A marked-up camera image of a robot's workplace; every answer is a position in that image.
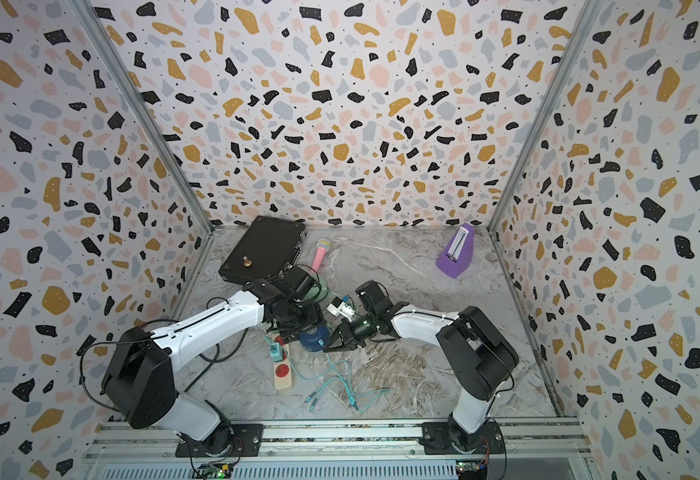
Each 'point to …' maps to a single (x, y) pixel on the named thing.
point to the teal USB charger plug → (276, 352)
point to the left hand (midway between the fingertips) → (323, 327)
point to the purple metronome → (457, 253)
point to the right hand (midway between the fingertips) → (328, 351)
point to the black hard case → (269, 248)
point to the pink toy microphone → (323, 244)
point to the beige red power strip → (282, 369)
